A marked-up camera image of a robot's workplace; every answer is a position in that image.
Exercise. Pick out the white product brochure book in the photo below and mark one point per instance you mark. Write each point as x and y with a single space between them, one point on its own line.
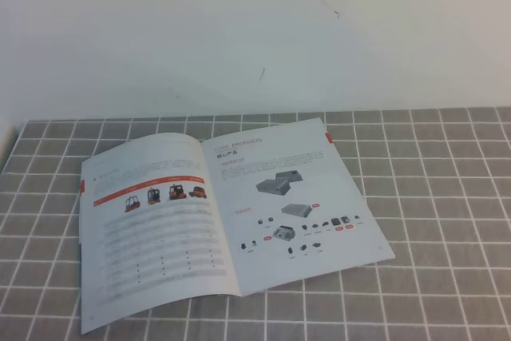
167 217

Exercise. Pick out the grey checkered tablecloth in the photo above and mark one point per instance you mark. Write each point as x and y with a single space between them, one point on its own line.
436 180

